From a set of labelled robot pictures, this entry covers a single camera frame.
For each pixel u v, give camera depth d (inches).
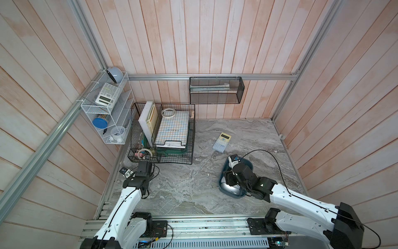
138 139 40.7
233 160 28.2
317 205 17.9
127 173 27.7
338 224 16.0
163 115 37.7
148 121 33.6
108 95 30.4
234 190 33.2
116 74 32.2
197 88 34.8
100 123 30.1
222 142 42.0
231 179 28.2
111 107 29.1
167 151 34.8
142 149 37.2
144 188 22.4
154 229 28.8
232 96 43.1
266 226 25.8
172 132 34.1
